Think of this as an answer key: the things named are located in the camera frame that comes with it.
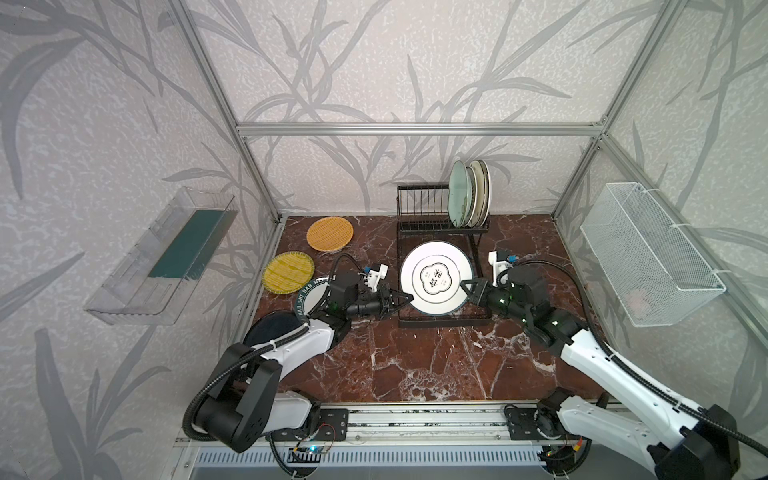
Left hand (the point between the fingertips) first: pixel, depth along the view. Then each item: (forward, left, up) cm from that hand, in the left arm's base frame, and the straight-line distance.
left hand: (412, 303), depth 76 cm
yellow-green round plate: (+21, +42, -18) cm, 50 cm away
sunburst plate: (+24, -17, +15) cm, 33 cm away
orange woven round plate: (+40, +31, -18) cm, 53 cm away
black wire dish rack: (+48, -6, -17) cm, 51 cm away
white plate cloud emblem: (+8, -5, +2) cm, 10 cm away
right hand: (+4, -12, +4) cm, 13 cm away
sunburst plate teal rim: (+27, -19, +14) cm, 36 cm away
